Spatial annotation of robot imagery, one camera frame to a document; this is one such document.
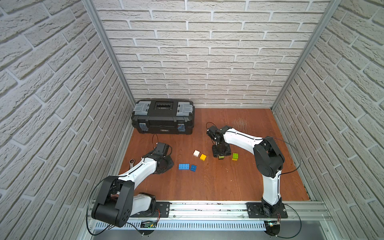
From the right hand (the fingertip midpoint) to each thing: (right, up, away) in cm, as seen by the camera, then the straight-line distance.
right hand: (221, 155), depth 92 cm
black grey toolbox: (-34, +24, -2) cm, 41 cm away
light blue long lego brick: (-24, -6, -4) cm, 25 cm away
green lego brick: (+8, -1, -2) cm, 9 cm away
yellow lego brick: (-12, -1, 0) cm, 12 cm away
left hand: (-31, -4, -3) cm, 31 cm away
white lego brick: (-16, +1, +1) cm, 16 cm away
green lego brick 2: (0, -1, -2) cm, 3 cm away
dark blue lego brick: (-18, -6, -6) cm, 20 cm away
